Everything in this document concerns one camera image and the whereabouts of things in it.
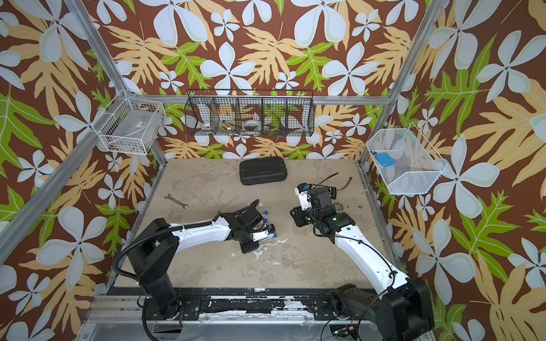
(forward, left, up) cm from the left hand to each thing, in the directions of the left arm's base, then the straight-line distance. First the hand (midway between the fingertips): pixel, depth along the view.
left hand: (257, 240), depth 89 cm
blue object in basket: (+25, -53, +24) cm, 63 cm away
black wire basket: (+51, +2, +29) cm, 58 cm away
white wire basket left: (+34, +52, +33) cm, 71 cm away
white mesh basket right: (+23, -60, +25) cm, 69 cm away
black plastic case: (+35, -1, +5) cm, 36 cm away
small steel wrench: (+21, +41, -2) cm, 46 cm away
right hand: (+7, -15, +14) cm, 22 cm away
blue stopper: (-1, -6, +13) cm, 14 cm away
